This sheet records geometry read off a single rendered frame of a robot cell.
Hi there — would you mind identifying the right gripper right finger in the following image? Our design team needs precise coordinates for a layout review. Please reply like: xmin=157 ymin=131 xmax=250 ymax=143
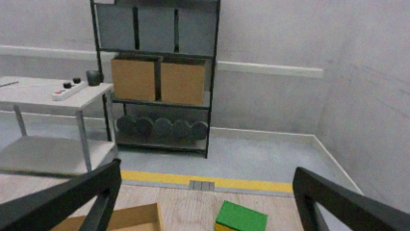
xmin=292 ymin=167 xmax=410 ymax=231

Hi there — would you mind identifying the yellow and green sponge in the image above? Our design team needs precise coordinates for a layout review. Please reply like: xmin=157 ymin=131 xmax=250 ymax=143
xmin=215 ymin=200 xmax=268 ymax=231

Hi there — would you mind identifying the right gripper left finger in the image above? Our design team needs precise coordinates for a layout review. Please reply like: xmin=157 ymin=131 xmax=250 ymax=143
xmin=0 ymin=161 xmax=122 ymax=231

